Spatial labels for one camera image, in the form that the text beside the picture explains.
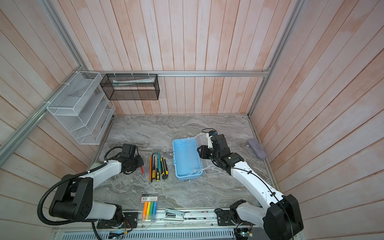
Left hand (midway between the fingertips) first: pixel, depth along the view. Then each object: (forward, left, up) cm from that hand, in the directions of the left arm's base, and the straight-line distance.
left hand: (141, 164), depth 92 cm
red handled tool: (-4, -1, -1) cm, 4 cm away
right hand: (+2, -36, +15) cm, 39 cm away
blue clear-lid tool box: (+1, -29, 0) cm, 29 cm away
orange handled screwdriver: (-3, -6, 0) cm, 7 cm away
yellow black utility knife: (-2, -15, 0) cm, 15 cm away
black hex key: (0, -6, -1) cm, 6 cm away
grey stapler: (-28, -22, +1) cm, 36 cm away
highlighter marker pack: (-24, -10, 0) cm, 26 cm away
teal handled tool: (+1, -11, 0) cm, 12 cm away
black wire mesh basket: (+48, +11, +24) cm, 55 cm away
